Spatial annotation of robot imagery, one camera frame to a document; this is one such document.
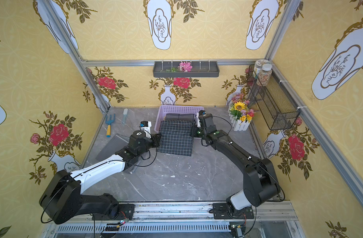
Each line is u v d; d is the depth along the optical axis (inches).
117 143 39.5
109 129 41.9
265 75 31.4
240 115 38.1
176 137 33.7
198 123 30.5
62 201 16.3
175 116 43.3
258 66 33.5
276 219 28.8
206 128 25.7
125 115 46.1
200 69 36.3
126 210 28.9
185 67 34.6
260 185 16.8
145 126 28.9
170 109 51.2
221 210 28.7
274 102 32.8
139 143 25.2
